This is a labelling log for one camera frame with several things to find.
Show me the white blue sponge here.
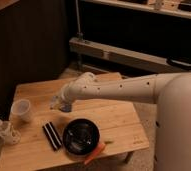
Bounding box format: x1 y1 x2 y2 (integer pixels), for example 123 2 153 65
59 103 72 113

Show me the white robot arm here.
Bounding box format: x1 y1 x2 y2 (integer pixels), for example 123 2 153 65
51 72 191 171

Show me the white ceramic cup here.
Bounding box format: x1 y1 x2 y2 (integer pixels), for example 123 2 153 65
11 99 33 122

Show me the black white striped block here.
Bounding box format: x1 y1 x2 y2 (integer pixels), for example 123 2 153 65
42 122 62 151

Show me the black metal bowl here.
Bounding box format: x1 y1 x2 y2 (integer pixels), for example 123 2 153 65
62 118 100 156

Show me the wooden table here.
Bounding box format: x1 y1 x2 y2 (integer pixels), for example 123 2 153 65
0 79 149 171

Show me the orange carrot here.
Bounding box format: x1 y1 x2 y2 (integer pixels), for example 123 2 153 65
84 141 112 165

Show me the metal pole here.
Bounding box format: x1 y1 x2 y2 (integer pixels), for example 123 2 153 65
75 0 83 40

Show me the grey metal beam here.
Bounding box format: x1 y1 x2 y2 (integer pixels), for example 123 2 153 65
69 37 191 73

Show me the wooden shelf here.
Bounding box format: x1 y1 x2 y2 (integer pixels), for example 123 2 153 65
83 0 191 19

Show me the black handle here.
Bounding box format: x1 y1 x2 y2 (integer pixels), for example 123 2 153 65
166 58 191 71

